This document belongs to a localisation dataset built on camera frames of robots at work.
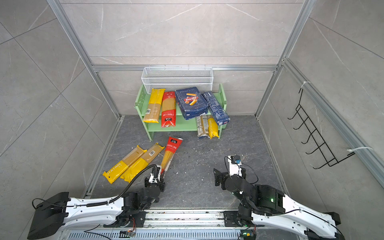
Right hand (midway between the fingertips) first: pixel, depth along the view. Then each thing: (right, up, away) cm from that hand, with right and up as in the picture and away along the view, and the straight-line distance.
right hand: (221, 168), depth 69 cm
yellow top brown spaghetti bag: (-36, +28, +12) cm, 47 cm away
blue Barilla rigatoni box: (-15, +33, +13) cm, 39 cm away
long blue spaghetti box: (-1, +28, +11) cm, 30 cm away
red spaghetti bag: (-27, +25, +9) cm, 37 cm away
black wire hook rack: (+42, +12, -5) cm, 44 cm away
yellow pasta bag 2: (-46, -3, +22) cm, 51 cm away
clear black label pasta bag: (-8, +20, +24) cm, 32 cm away
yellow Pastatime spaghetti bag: (-1, +19, +22) cm, 29 cm away
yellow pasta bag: (-61, -8, +19) cm, 64 cm away
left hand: (-30, -4, +11) cm, 33 cm away
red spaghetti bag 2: (-26, +9, +17) cm, 32 cm away
